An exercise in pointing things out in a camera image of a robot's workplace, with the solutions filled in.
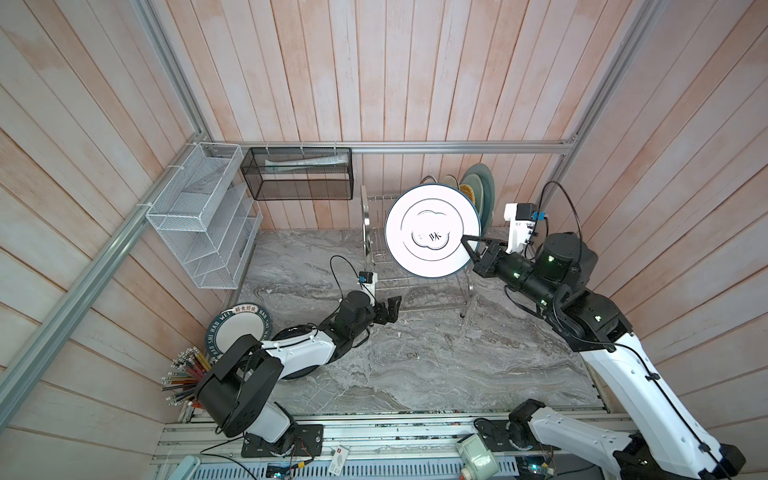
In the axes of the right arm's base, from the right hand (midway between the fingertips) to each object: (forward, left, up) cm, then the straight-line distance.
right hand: (461, 239), depth 59 cm
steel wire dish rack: (+18, +12, -45) cm, 49 cm away
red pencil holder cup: (-19, +60, -24) cm, 68 cm away
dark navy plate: (-2, +45, -40) cm, 60 cm away
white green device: (-34, -6, -38) cm, 52 cm away
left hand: (+4, +14, -31) cm, 35 cm away
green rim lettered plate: (+1, +64, -42) cm, 77 cm away
